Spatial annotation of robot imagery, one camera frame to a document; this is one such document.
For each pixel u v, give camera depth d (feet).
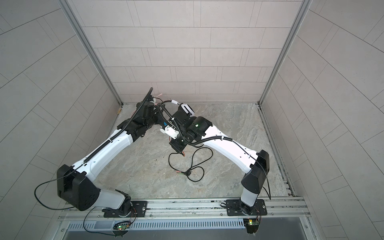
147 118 1.94
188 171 2.70
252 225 2.23
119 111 3.67
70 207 1.44
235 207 2.33
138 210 2.32
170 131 2.03
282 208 2.39
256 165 1.35
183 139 1.70
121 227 2.10
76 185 1.27
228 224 2.23
